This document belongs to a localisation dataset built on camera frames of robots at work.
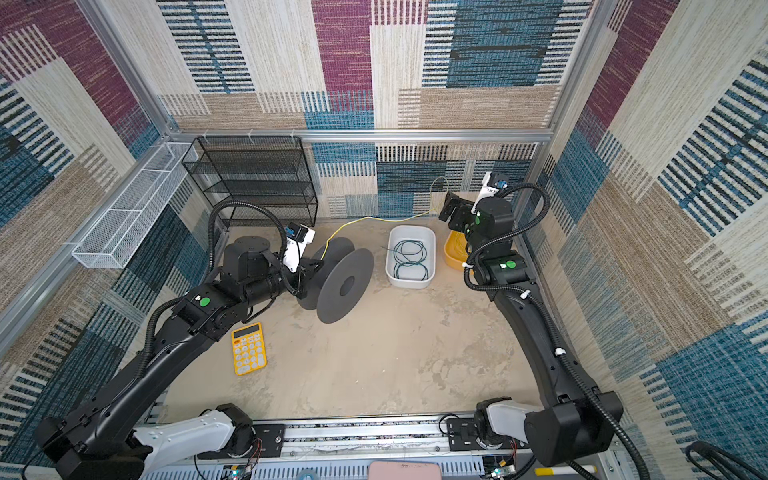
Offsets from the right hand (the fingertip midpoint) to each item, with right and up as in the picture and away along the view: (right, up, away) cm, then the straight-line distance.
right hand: (464, 202), depth 72 cm
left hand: (-33, -13, -4) cm, 36 cm away
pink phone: (-14, -61, -4) cm, 63 cm away
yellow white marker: (+24, -65, +1) cm, 69 cm away
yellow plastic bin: (+7, -11, +39) cm, 41 cm away
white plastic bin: (-10, -20, +34) cm, 40 cm away
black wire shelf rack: (-60, +17, +36) cm, 72 cm away
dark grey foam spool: (-28, -19, -3) cm, 34 cm away
